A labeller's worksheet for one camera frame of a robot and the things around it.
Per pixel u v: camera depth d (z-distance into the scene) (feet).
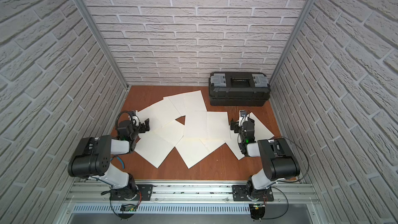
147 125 2.87
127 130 2.37
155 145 2.89
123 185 2.03
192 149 2.91
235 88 3.21
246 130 2.29
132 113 2.65
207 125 3.17
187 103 3.62
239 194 2.40
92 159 1.49
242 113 2.61
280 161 1.49
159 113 3.42
